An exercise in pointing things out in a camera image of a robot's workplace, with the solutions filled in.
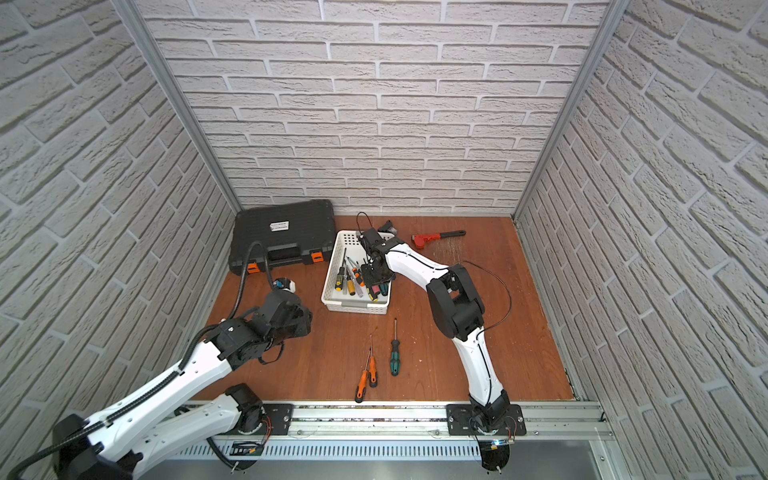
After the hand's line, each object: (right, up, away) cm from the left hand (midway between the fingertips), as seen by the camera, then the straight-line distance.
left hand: (309, 312), depth 78 cm
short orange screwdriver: (+17, -18, +1) cm, 25 cm away
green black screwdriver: (+23, -14, +5) cm, 27 cm away
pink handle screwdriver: (+17, +4, +14) cm, 23 cm away
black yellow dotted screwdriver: (+4, +6, +19) cm, 21 cm away
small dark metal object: (+21, +25, +36) cm, 48 cm away
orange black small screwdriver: (+11, +7, +22) cm, 25 cm away
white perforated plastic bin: (+6, +3, +19) cm, 20 cm away
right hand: (+16, +7, +18) cm, 25 cm away
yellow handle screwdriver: (+8, +5, +19) cm, 22 cm away
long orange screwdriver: (+14, -22, -3) cm, 26 cm away
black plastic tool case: (-13, +23, +29) cm, 39 cm away
